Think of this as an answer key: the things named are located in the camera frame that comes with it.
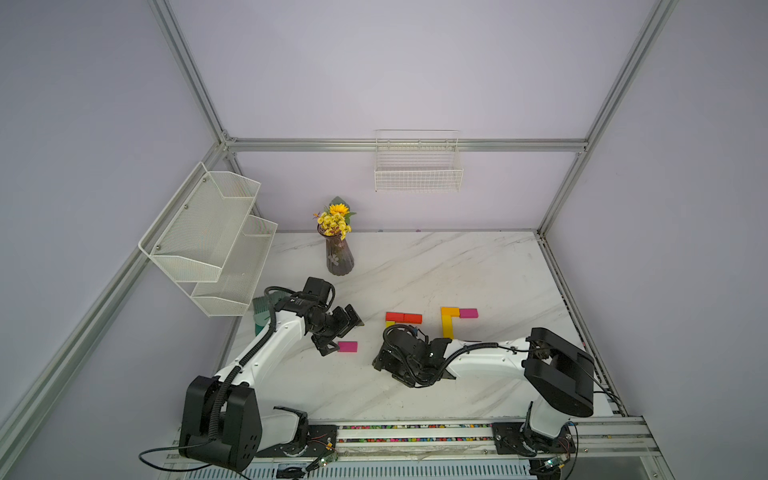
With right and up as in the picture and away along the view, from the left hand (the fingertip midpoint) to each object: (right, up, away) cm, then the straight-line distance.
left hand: (352, 336), depth 82 cm
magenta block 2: (+36, +4, +14) cm, 39 cm away
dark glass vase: (-7, +22, +19) cm, 30 cm away
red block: (+13, +3, +13) cm, 19 cm away
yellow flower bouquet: (-7, +33, +8) cm, 35 cm away
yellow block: (+10, +1, +13) cm, 16 cm away
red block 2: (+19, +2, +14) cm, 23 cm away
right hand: (+8, -10, +1) cm, 13 cm away
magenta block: (-3, -5, +7) cm, 9 cm away
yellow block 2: (+29, 0, +11) cm, 31 cm away
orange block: (+31, +4, +16) cm, 35 cm away
